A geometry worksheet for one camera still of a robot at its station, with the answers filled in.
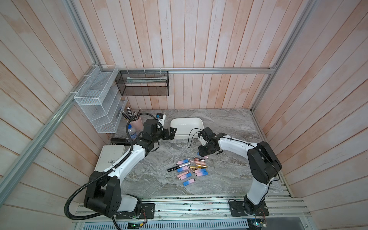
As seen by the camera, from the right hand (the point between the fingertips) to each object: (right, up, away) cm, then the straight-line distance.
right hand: (201, 151), depth 95 cm
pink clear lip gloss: (-3, -4, -4) cm, 7 cm away
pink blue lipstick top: (-15, -6, -4) cm, 16 cm away
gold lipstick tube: (-2, -8, -6) cm, 10 cm away
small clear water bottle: (-47, +13, 0) cm, 49 cm away
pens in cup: (-52, +25, +7) cm, 58 cm away
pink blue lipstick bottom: (-10, -15, -13) cm, 22 cm away
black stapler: (-58, +6, +6) cm, 58 cm away
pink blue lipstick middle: (-15, -12, -10) cm, 22 cm away
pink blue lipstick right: (-2, -11, -7) cm, 13 cm away
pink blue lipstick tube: (-13, -10, -7) cm, 18 cm away
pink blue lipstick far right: (-1, -12, -9) cm, 15 cm away
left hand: (-21, +15, -10) cm, 27 cm away
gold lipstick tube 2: (-5, -9, -7) cm, 12 cm away
